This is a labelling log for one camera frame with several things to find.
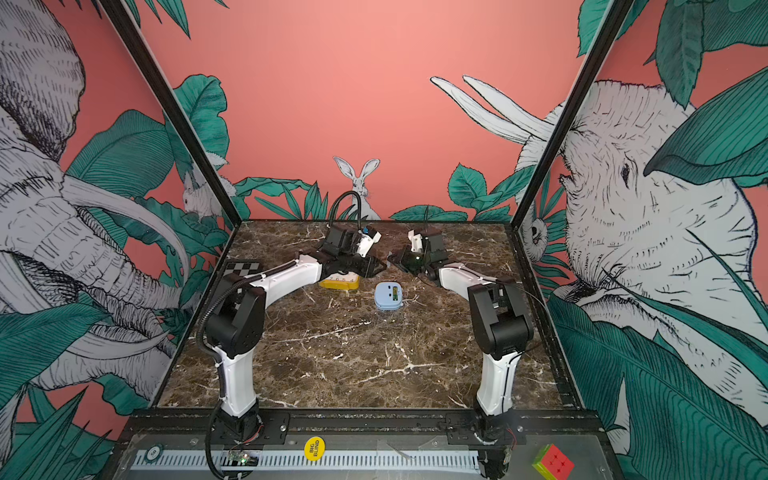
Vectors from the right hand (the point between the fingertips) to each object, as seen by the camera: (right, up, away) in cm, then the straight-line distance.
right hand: (386, 254), depth 93 cm
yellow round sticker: (-17, -47, -22) cm, 55 cm away
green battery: (+3, -13, +3) cm, 14 cm away
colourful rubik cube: (+39, -47, -27) cm, 67 cm away
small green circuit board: (-35, -49, -23) cm, 64 cm away
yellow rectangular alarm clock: (-16, -9, +5) cm, 19 cm away
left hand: (0, -2, -1) cm, 2 cm away
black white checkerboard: (-50, -5, +8) cm, 51 cm away
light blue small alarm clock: (-1, -14, +2) cm, 14 cm away
